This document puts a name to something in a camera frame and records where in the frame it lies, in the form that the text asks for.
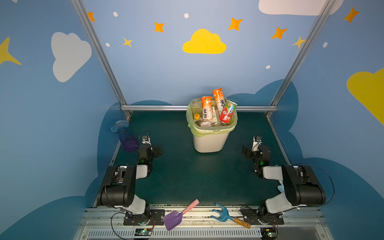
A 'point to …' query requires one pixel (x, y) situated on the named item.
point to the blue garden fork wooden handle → (224, 216)
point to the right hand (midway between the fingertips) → (253, 144)
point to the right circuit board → (268, 233)
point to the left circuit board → (143, 232)
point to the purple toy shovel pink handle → (174, 219)
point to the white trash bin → (210, 143)
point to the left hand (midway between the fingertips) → (154, 145)
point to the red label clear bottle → (226, 115)
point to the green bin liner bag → (199, 131)
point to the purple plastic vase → (128, 141)
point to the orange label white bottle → (218, 95)
